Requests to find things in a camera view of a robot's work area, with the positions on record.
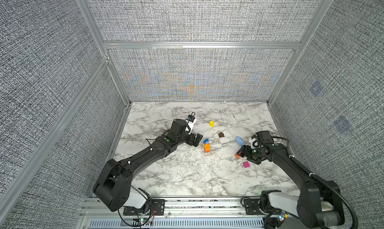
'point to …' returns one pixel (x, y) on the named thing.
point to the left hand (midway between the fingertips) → (195, 133)
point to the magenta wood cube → (246, 164)
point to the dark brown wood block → (221, 135)
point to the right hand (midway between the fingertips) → (242, 154)
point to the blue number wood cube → (206, 141)
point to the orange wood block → (207, 147)
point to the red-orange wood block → (236, 155)
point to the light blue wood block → (239, 140)
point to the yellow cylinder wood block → (211, 123)
